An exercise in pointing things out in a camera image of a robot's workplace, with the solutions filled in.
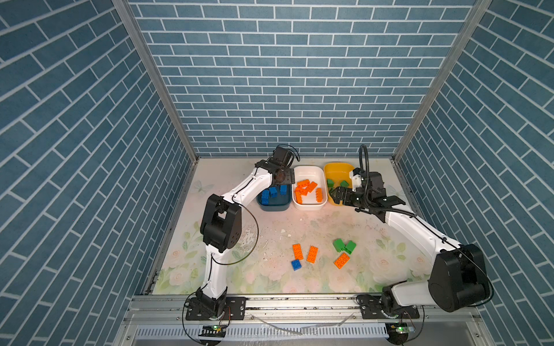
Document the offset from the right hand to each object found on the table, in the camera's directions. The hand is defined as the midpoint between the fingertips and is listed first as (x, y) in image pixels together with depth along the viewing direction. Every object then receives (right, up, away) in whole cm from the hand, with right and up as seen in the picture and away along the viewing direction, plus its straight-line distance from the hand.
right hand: (337, 192), depth 87 cm
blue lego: (-27, -1, +15) cm, 31 cm away
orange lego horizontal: (-12, +3, +21) cm, 24 cm away
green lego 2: (+5, -22, 0) cm, 23 cm away
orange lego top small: (-15, -4, +17) cm, 23 cm away
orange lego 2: (-12, -1, +18) cm, 22 cm away
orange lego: (-8, +1, +21) cm, 23 cm away
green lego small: (+1, +3, +20) cm, 21 cm away
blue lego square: (-22, 0, +15) cm, 27 cm away
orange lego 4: (-10, -25, -1) cm, 27 cm away
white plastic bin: (-5, +8, +22) cm, 24 cm away
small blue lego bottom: (-17, -28, -5) cm, 33 cm away
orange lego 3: (-16, -24, 0) cm, 29 cm away
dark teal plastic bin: (-23, -6, +14) cm, 28 cm away
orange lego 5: (+1, -27, -3) cm, 27 cm away
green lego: (+1, -22, +2) cm, 23 cm away
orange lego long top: (-5, -3, +17) cm, 18 cm away
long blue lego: (-31, -3, +12) cm, 33 cm away
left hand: (-21, +6, +9) cm, 24 cm away
